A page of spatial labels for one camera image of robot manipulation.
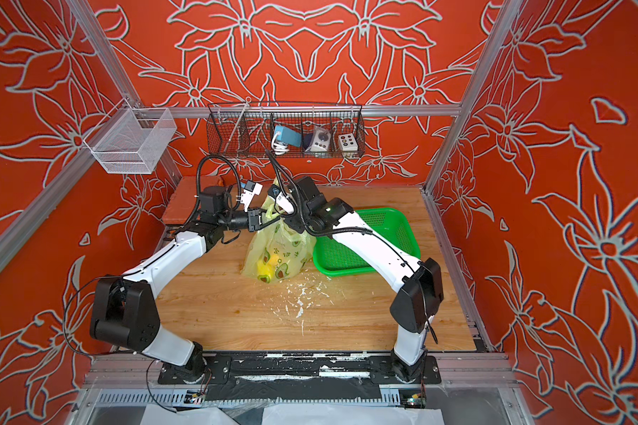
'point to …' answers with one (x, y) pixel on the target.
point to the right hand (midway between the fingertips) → (286, 209)
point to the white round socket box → (320, 140)
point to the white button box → (348, 142)
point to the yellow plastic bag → (277, 252)
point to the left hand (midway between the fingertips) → (279, 217)
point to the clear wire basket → (129, 140)
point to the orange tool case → (183, 200)
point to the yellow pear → (265, 271)
